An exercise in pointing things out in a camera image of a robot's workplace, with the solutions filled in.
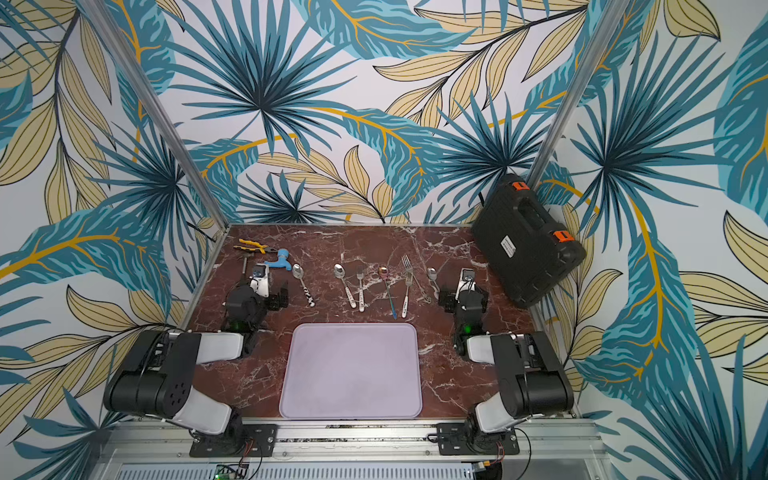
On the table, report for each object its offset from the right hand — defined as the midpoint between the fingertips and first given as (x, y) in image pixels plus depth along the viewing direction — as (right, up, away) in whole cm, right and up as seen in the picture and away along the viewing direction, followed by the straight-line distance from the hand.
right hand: (464, 284), depth 93 cm
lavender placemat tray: (-34, -23, -9) cm, 42 cm away
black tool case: (+17, +13, -1) cm, 21 cm away
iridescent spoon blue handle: (-25, +4, +11) cm, 28 cm away
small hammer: (-75, +6, +14) cm, 76 cm away
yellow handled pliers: (-70, +12, +17) cm, 73 cm away
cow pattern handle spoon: (-54, +3, +11) cm, 56 cm away
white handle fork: (-17, 0, +11) cm, 20 cm away
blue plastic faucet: (-61, +7, +14) cm, 63 cm away
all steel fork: (-16, +4, +14) cm, 22 cm away
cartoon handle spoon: (-40, +3, +11) cm, 42 cm away
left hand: (-60, +1, 0) cm, 60 cm away
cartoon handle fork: (-34, +2, +13) cm, 36 cm away
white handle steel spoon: (-8, +2, +11) cm, 14 cm away
